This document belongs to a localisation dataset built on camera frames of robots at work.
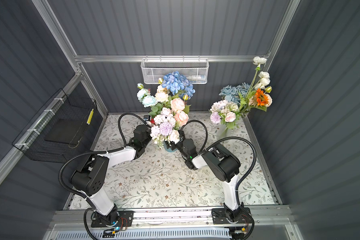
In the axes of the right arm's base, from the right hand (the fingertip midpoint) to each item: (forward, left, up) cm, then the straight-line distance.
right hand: (170, 133), depth 90 cm
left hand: (+6, +10, +2) cm, 11 cm away
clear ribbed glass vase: (+5, -34, -6) cm, 35 cm away
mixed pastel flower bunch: (-11, 0, +19) cm, 22 cm away
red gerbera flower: (-1, +8, +13) cm, 16 cm away
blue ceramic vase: (-9, +1, -3) cm, 10 cm away
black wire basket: (-9, +52, +16) cm, 55 cm away
